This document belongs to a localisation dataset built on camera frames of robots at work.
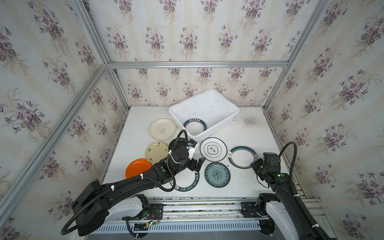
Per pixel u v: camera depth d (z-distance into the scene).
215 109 1.18
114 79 1.01
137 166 0.87
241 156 0.92
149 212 0.73
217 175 0.85
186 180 0.82
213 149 0.96
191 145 0.66
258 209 0.67
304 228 0.43
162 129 1.06
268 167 0.63
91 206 0.39
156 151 0.96
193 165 0.68
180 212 0.75
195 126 1.08
